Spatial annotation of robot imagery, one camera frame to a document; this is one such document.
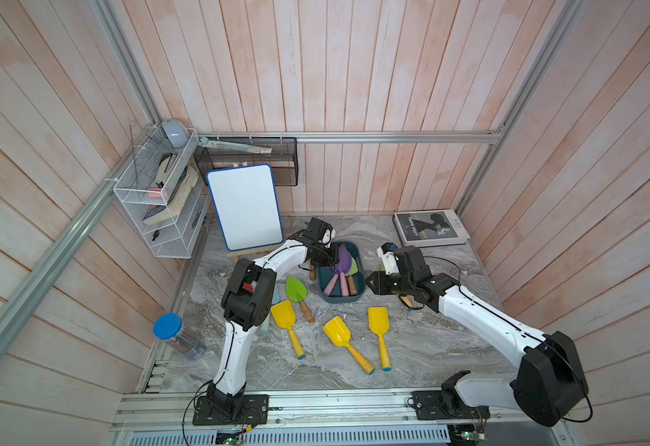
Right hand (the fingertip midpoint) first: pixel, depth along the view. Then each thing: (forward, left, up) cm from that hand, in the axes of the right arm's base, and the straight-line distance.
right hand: (368, 279), depth 85 cm
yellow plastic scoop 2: (-12, +10, -13) cm, 20 cm away
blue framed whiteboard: (+21, +40, +12) cm, 46 cm away
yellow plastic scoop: (-7, +27, -12) cm, 31 cm away
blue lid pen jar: (-20, +53, +7) cm, 57 cm away
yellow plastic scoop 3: (-9, -4, -13) cm, 16 cm away
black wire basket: (+36, +28, +19) cm, 49 cm away
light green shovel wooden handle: (+7, +4, -11) cm, 14 cm away
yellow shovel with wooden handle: (+8, +18, -10) cm, 22 cm away
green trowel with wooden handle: (+2, +24, -12) cm, 27 cm away
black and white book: (+31, -29, -10) cm, 43 cm away
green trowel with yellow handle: (-12, -9, +7) cm, 16 cm away
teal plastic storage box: (+8, +13, -10) cm, 18 cm away
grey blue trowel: (-1, +31, -12) cm, 33 cm away
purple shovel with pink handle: (+10, +8, -9) cm, 16 cm away
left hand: (+11, +9, -8) cm, 16 cm away
